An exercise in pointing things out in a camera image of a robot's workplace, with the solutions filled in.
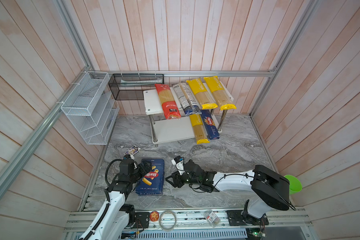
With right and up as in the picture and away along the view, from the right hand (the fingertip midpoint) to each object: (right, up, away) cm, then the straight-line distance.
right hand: (168, 178), depth 80 cm
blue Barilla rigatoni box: (-9, -3, 0) cm, 9 cm away
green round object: (+65, -2, -6) cm, 65 cm away
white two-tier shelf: (-4, +26, +24) cm, 35 cm away
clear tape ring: (-4, -19, -7) cm, 21 cm away
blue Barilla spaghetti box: (+28, +30, +21) cm, 46 cm away
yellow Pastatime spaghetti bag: (+20, +23, +18) cm, 36 cm away
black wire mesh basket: (-28, +57, +24) cm, 68 cm away
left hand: (-13, +4, +4) cm, 14 cm away
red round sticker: (-7, -18, -5) cm, 20 cm away
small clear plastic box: (+22, -18, -7) cm, 29 cm away
